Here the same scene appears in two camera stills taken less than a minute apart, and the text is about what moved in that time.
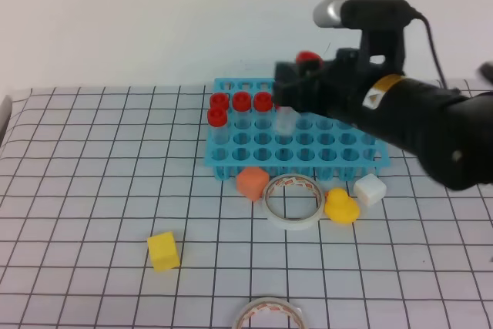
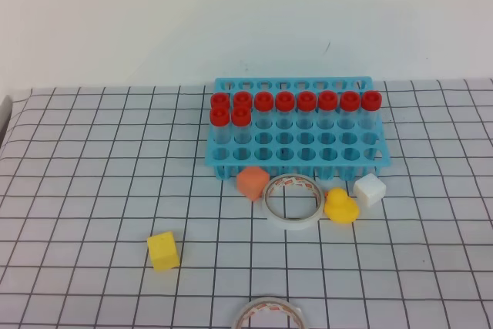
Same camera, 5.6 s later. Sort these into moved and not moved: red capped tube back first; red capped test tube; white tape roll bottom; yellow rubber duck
Moved: red capped test tube
Not moved: yellow rubber duck; white tape roll bottom; red capped tube back first
